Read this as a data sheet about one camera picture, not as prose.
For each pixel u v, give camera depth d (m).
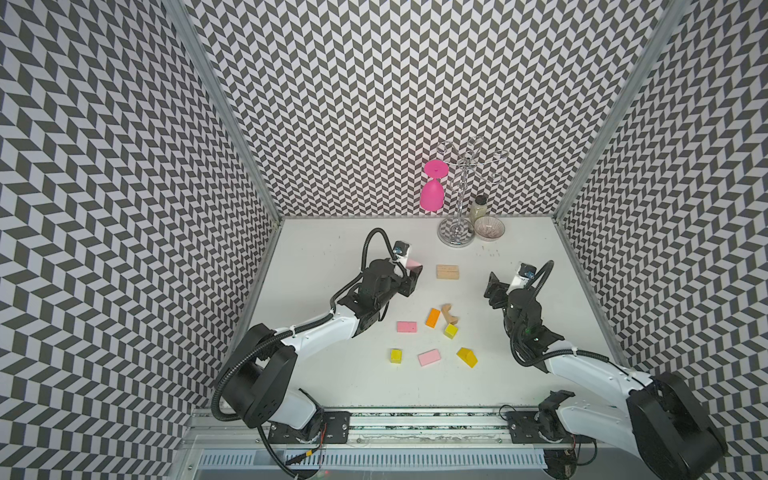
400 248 0.71
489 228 1.12
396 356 0.83
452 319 0.91
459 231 1.18
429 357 0.84
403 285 0.74
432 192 0.95
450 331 0.89
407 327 0.89
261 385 0.42
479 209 1.12
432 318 0.91
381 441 0.71
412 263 0.82
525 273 0.71
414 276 0.75
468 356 0.83
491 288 0.78
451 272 1.02
